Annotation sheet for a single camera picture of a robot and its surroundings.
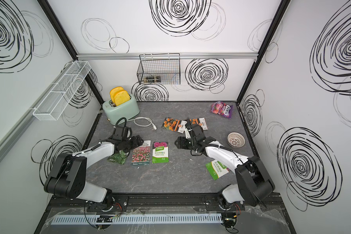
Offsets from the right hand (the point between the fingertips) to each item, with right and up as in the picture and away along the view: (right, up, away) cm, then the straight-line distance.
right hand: (180, 142), depth 85 cm
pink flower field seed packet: (-25, -10, +5) cm, 27 cm away
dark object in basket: (-15, +38, +3) cm, 41 cm away
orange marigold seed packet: (-6, +9, +20) cm, 23 cm away
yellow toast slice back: (-44, +32, +11) cm, 56 cm away
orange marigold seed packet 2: (+16, +11, +23) cm, 30 cm away
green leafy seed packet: (-38, -10, +4) cm, 39 cm away
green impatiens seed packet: (+22, -16, 0) cm, 27 cm away
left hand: (-26, -2, +7) cm, 27 cm away
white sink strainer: (+38, 0, +11) cm, 39 cm away
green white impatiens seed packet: (-12, -7, +6) cm, 16 cm away
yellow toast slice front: (-39, +28, +11) cm, 50 cm away
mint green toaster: (-35, +20, +13) cm, 43 cm away
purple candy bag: (+32, +22, +27) cm, 47 cm away
